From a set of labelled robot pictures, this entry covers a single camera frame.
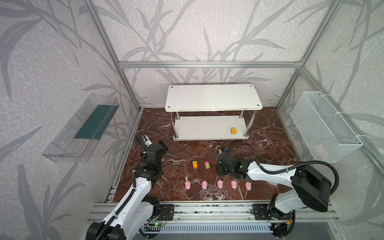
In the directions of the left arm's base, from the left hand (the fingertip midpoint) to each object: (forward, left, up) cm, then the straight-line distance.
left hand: (158, 138), depth 83 cm
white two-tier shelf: (+6, -30, +16) cm, 34 cm away
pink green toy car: (-10, -28, -13) cm, 32 cm away
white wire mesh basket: (-10, -78, +19) cm, 81 cm away
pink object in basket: (-9, -83, +5) cm, 84 cm away
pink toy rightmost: (-21, -50, -14) cm, 56 cm away
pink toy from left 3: (-20, -43, -14) cm, 49 cm away
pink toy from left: (-21, -17, -14) cm, 31 cm away
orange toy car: (-10, -21, -13) cm, 27 cm away
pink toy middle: (-20, -35, -15) cm, 43 cm away
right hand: (-9, -34, -13) cm, 38 cm away
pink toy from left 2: (-21, -26, -14) cm, 36 cm away
